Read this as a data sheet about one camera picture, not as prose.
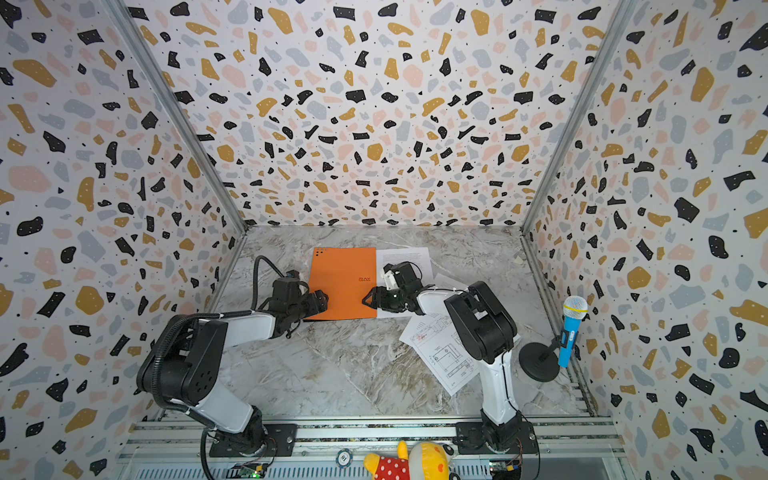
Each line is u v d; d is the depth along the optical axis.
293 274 0.88
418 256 1.14
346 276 1.06
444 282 1.07
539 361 0.86
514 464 0.72
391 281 0.92
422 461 0.67
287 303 0.76
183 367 0.46
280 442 0.73
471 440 0.74
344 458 0.72
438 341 0.93
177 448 0.73
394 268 0.92
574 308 0.69
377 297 0.88
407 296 0.80
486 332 0.53
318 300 0.88
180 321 0.45
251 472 0.70
